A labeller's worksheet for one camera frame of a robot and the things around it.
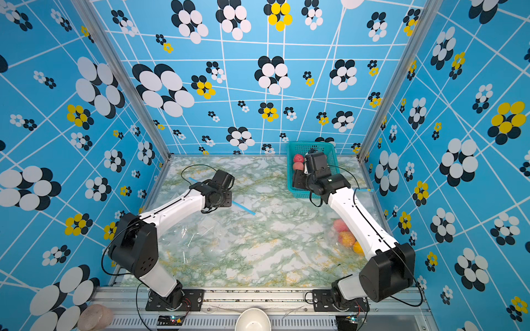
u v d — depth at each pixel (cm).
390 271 39
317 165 60
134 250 45
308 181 67
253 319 68
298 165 108
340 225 87
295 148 116
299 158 112
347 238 83
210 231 91
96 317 69
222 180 72
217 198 65
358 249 81
